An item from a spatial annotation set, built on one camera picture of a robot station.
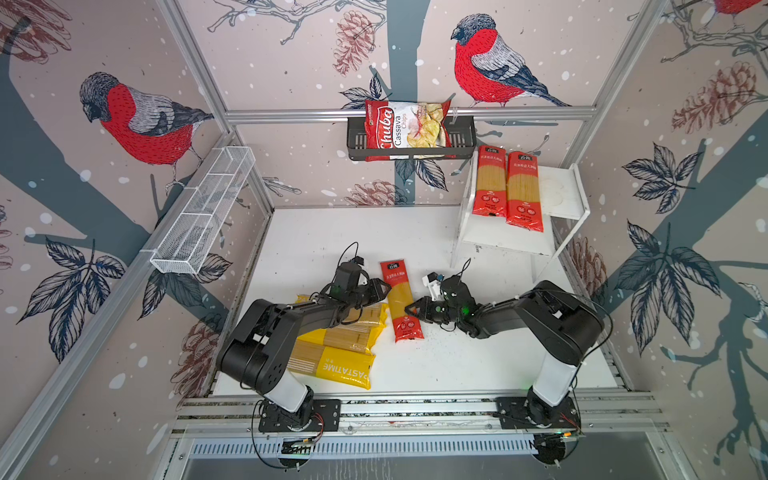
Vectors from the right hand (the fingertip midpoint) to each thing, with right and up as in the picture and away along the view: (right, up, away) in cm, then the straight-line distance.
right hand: (403, 316), depth 89 cm
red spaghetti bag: (+22, +37, -13) cm, 45 cm away
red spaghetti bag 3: (+1, -2, -3) cm, 3 cm away
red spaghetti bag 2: (+31, +36, -13) cm, 49 cm away
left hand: (-5, +9, 0) cm, 10 cm away
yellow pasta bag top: (-11, +2, -7) cm, 13 cm away
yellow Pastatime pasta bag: (-17, -11, -9) cm, 22 cm away
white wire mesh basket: (-53, +23, -17) cm, 61 cm away
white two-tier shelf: (+42, +33, -12) cm, 55 cm away
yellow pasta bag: (-13, -5, -4) cm, 15 cm away
